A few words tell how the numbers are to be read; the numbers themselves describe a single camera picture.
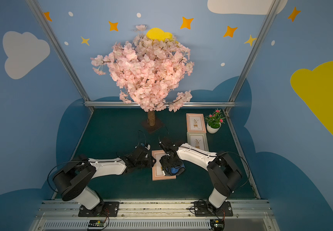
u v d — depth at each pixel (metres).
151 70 0.60
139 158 0.72
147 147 0.86
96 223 0.72
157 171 0.87
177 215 0.73
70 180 0.45
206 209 0.68
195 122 1.13
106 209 0.73
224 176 0.45
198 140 1.02
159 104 0.87
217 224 0.73
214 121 1.01
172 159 0.73
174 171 0.84
